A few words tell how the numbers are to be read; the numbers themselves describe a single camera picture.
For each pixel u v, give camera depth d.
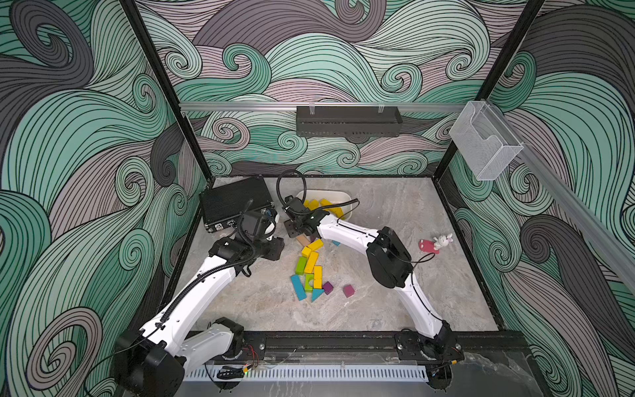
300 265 0.90
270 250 0.68
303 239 0.97
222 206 1.10
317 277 0.88
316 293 0.83
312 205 0.78
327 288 0.83
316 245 0.95
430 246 0.94
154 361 0.36
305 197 0.87
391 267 0.57
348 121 0.95
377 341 0.75
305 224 0.72
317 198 1.10
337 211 0.71
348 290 0.83
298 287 0.85
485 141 0.78
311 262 0.92
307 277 0.87
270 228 0.67
